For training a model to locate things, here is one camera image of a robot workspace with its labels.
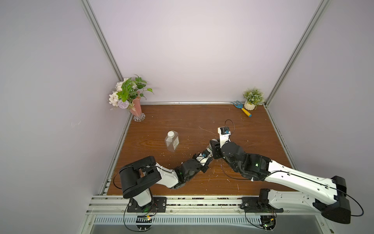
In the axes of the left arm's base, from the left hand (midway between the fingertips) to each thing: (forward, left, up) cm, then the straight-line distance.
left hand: (212, 154), depth 80 cm
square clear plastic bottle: (+8, +24, -3) cm, 25 cm away
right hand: (+1, +1, +15) cm, 15 cm away
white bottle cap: (+10, +24, +4) cm, 27 cm away
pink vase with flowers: (+27, +49, +20) cm, 60 cm away
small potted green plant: (+45, -35, +3) cm, 57 cm away
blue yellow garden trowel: (+48, -28, -10) cm, 57 cm away
